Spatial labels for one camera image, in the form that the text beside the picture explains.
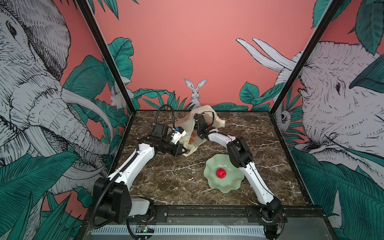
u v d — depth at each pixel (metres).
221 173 0.83
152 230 0.72
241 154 0.69
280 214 0.74
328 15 0.72
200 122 0.86
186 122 0.92
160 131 0.65
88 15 0.71
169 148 0.69
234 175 0.85
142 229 0.70
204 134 0.84
